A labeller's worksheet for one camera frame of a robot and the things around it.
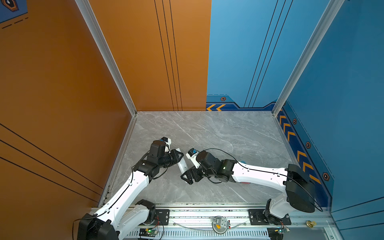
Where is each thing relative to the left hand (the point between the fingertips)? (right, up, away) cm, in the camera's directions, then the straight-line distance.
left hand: (183, 153), depth 79 cm
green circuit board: (-17, -36, -9) cm, 41 cm away
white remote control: (-1, -5, -3) cm, 6 cm away
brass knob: (+61, -31, -10) cm, 69 cm away
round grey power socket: (+17, -29, -14) cm, 36 cm away
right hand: (+2, -9, -4) cm, 10 cm away
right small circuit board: (+47, -35, -10) cm, 59 cm away
